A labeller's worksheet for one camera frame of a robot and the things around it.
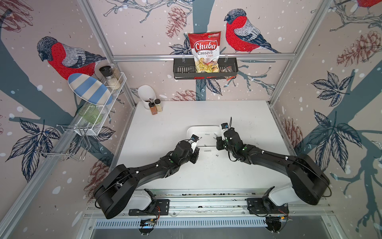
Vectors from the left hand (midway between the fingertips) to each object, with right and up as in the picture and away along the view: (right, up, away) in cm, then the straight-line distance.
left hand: (200, 146), depth 85 cm
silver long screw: (+5, -5, +10) cm, 13 cm away
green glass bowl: (-54, +19, -15) cm, 59 cm away
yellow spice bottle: (-31, +24, +28) cm, 48 cm away
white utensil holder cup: (-41, +36, +28) cm, 61 cm away
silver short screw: (+11, -7, +7) cm, 15 cm away
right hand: (+9, +5, +4) cm, 11 cm away
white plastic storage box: (+5, +4, +17) cm, 18 cm away
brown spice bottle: (-35, +24, +26) cm, 50 cm away
